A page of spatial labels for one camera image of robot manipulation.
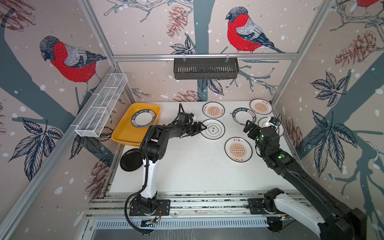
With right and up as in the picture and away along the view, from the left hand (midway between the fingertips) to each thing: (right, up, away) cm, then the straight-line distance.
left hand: (204, 129), depth 99 cm
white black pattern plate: (+9, 0, +6) cm, 10 cm away
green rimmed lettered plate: (-45, +7, +11) cm, 47 cm away
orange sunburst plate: (+9, +14, +19) cm, 25 cm away
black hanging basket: (+2, +43, +6) cm, 43 cm away
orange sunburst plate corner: (+47, +17, +19) cm, 54 cm away
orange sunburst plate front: (+22, -13, -4) cm, 26 cm away
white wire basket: (-56, +15, -20) cm, 62 cm away
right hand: (+24, +4, -22) cm, 33 cm away
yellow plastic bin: (-55, -3, +5) cm, 56 cm away
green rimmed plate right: (+31, +10, +16) cm, 36 cm away
